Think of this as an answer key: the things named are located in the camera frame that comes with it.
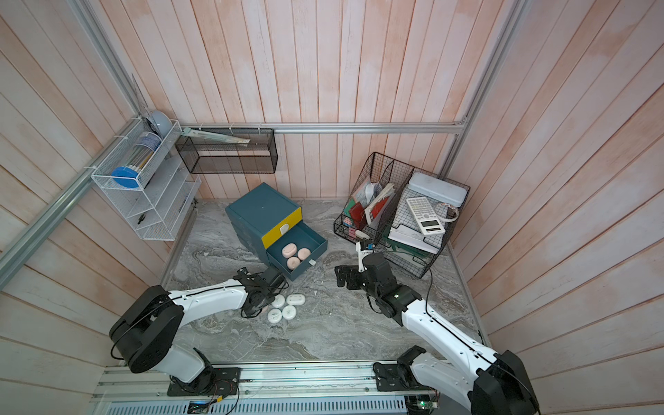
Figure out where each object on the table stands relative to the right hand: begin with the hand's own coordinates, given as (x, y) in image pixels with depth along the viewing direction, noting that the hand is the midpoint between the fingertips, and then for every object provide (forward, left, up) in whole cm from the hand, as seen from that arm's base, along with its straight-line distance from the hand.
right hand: (346, 266), depth 83 cm
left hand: (-7, +29, -14) cm, 33 cm away
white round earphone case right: (-11, +19, -12) cm, 25 cm away
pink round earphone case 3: (+8, +20, -3) cm, 22 cm away
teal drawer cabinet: (+10, +25, +8) cm, 28 cm away
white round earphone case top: (-8, +23, -11) cm, 27 cm away
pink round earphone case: (+7, +15, -4) cm, 17 cm away
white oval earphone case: (-7, +17, -12) cm, 22 cm away
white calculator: (+15, -27, +7) cm, 32 cm away
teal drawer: (+16, +16, -6) cm, 23 cm away
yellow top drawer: (+10, +21, +7) cm, 25 cm away
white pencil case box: (+28, -34, +8) cm, 45 cm away
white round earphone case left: (-13, +24, -11) cm, 29 cm away
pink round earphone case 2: (+4, +18, -4) cm, 19 cm away
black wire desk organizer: (+18, -22, +6) cm, 29 cm away
